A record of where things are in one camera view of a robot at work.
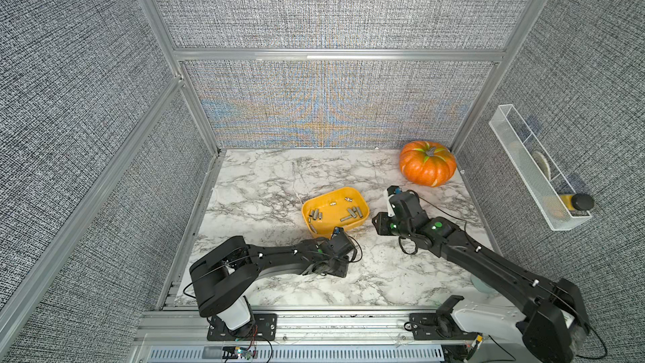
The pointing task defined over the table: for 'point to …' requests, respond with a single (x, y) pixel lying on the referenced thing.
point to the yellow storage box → (344, 207)
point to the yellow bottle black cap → (580, 202)
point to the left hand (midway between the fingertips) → (347, 267)
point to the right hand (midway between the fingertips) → (376, 215)
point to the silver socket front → (316, 214)
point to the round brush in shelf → (542, 162)
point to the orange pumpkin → (427, 163)
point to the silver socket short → (332, 203)
